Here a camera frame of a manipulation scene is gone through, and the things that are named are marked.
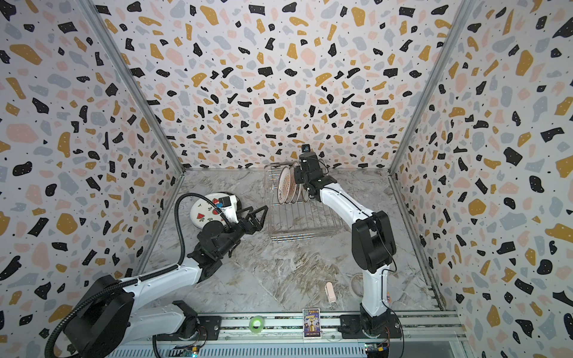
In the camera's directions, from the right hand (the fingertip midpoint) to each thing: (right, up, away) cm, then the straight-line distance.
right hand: (303, 167), depth 93 cm
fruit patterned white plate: (-45, -20, +8) cm, 50 cm away
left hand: (-14, -16, -16) cm, 27 cm away
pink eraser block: (+10, -46, -13) cm, 49 cm away
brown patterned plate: (-9, -7, +14) cm, 18 cm away
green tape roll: (-16, -55, -17) cm, 60 cm away
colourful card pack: (+3, -54, -20) cm, 57 cm away
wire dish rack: (-1, -24, +7) cm, 25 cm away
